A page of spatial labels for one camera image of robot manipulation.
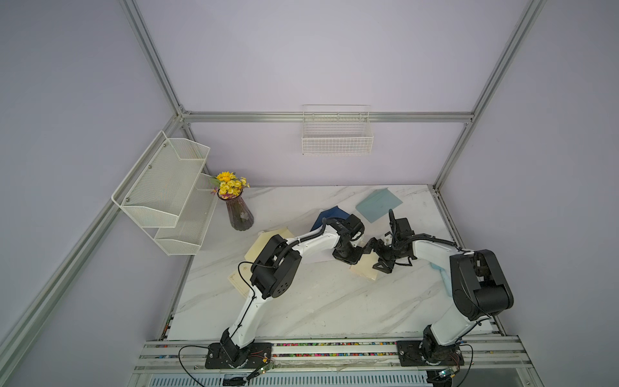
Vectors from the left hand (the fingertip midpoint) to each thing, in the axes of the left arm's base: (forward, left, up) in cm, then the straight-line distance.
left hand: (354, 263), depth 91 cm
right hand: (+1, -5, 0) cm, 5 cm away
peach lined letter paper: (0, -5, -2) cm, 5 cm away
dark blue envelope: (+27, +7, -2) cm, 28 cm away
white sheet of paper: (+2, +12, -2) cm, 12 cm away
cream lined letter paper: (-20, +33, +32) cm, 50 cm away
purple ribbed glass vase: (+18, +46, +7) cm, 50 cm away
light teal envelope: (+33, -15, -3) cm, 36 cm away
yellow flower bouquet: (+20, +46, +23) cm, 55 cm away
